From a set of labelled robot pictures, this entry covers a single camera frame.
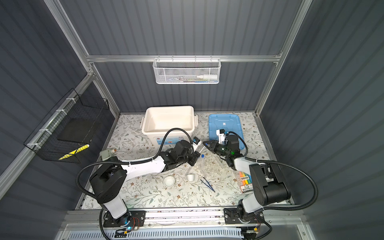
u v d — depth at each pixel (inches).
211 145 31.2
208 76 35.9
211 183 33.4
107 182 18.2
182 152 26.6
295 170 16.6
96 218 29.7
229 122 44.9
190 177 33.3
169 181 33.5
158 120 42.5
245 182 33.2
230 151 28.4
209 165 35.9
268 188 17.5
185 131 29.7
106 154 36.2
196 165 30.4
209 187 32.8
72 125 29.5
